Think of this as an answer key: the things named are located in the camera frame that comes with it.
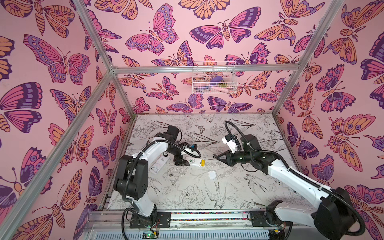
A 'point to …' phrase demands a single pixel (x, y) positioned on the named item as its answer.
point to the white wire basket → (203, 71)
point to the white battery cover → (212, 175)
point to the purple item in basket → (217, 79)
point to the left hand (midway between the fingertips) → (188, 154)
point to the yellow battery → (203, 163)
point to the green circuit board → (149, 235)
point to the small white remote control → (199, 162)
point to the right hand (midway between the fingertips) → (218, 155)
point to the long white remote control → (159, 164)
